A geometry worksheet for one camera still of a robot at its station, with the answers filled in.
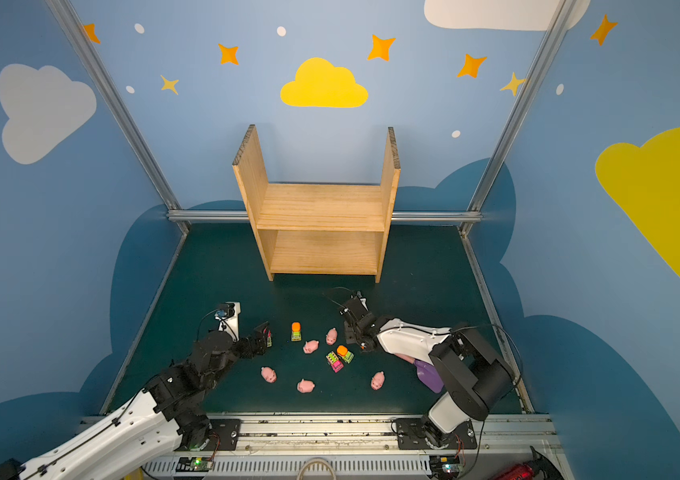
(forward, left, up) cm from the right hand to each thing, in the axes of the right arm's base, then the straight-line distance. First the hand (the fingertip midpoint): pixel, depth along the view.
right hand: (358, 323), depth 92 cm
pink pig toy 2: (-8, +14, 0) cm, 16 cm away
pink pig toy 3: (-20, +14, 0) cm, 24 cm away
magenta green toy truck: (-13, +7, +1) cm, 14 cm away
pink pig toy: (-5, +8, -1) cm, 9 cm away
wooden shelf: (+17, +13, +25) cm, 33 cm away
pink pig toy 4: (-17, +25, 0) cm, 30 cm away
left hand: (-8, +27, +13) cm, 31 cm away
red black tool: (-35, -41, +1) cm, 54 cm away
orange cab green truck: (-4, +19, 0) cm, 19 cm away
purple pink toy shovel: (-14, -20, -2) cm, 25 cm away
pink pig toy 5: (-17, -6, -1) cm, 18 cm away
